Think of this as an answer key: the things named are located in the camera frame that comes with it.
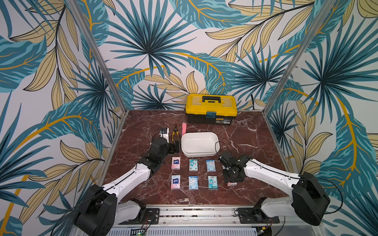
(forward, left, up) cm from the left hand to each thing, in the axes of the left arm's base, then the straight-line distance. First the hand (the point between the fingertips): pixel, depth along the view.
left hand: (171, 140), depth 85 cm
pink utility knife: (+21, -6, -15) cm, 26 cm away
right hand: (-17, -33, -12) cm, 39 cm away
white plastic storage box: (+9, -18, -18) cm, 27 cm away
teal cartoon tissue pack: (-9, -13, -12) cm, 20 cm away
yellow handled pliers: (+17, 0, -14) cm, 22 cm away
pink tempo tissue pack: (-8, -2, -12) cm, 14 cm away
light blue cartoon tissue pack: (-19, -13, -12) cm, 26 cm away
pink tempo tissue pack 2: (-19, -3, -12) cm, 23 cm away
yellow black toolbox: (+26, -25, +1) cm, 36 cm away
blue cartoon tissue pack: (-9, -23, -12) cm, 28 cm away
